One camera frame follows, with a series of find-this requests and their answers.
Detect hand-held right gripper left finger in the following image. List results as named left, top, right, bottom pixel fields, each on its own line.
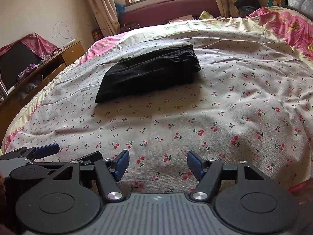
left=52, top=150, right=130, bottom=202

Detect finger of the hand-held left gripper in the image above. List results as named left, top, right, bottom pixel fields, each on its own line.
left=79, top=151, right=103, bottom=167
left=0, top=144, right=60, bottom=162

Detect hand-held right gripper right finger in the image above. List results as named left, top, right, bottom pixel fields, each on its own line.
left=186, top=150, right=267, bottom=200

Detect black pants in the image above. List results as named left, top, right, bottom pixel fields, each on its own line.
left=95, top=44, right=201, bottom=104

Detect cherry print bed sheet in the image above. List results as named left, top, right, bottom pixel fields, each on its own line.
left=5, top=28, right=313, bottom=194

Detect purple cloth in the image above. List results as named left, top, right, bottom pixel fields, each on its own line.
left=17, top=63, right=46, bottom=79

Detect black television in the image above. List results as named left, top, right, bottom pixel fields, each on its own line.
left=0, top=42, right=42, bottom=91

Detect wooden TV cabinet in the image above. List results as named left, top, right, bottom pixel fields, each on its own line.
left=0, top=40, right=86, bottom=140

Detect pink cloth cover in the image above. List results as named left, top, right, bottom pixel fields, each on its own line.
left=0, top=32, right=63, bottom=59

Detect cardboard and papers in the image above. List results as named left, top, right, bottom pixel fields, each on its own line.
left=168, top=15, right=196, bottom=24

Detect yellow-green plastic bag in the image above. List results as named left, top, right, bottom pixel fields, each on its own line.
left=199, top=10, right=215, bottom=20

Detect blue plastic bag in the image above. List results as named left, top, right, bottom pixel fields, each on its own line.
left=114, top=3, right=126, bottom=17

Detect maroon window bench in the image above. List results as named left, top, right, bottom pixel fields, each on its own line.
left=120, top=0, right=222, bottom=28

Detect pink fruit print quilt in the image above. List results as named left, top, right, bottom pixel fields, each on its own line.
left=0, top=6, right=313, bottom=196

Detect black bag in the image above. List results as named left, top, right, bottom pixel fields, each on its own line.
left=233, top=0, right=261, bottom=17

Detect dark wooden headboard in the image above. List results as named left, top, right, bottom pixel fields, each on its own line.
left=281, top=0, right=313, bottom=21

